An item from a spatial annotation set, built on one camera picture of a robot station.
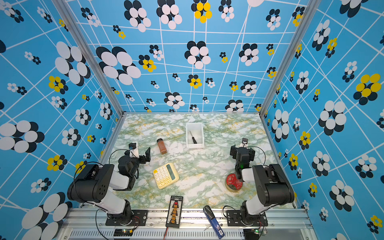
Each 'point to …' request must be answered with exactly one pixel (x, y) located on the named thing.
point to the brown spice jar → (162, 148)
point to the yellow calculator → (165, 175)
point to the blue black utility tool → (214, 221)
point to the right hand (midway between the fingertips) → (244, 147)
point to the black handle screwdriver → (194, 140)
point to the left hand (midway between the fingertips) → (143, 147)
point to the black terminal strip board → (174, 212)
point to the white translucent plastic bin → (196, 129)
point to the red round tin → (232, 184)
